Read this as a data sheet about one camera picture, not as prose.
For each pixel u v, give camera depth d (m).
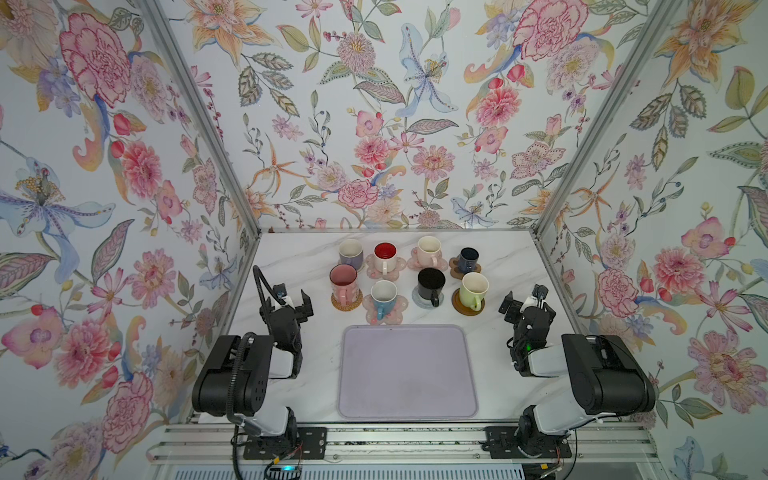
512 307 0.84
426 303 0.98
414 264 1.10
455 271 1.09
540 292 0.79
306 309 0.88
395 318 0.97
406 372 0.85
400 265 1.10
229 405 0.43
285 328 0.69
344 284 0.93
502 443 0.73
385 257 1.05
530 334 0.71
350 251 1.07
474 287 0.97
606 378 0.46
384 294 1.00
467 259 1.03
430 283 0.95
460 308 0.98
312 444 0.73
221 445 0.75
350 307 0.98
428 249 1.04
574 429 0.57
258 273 0.72
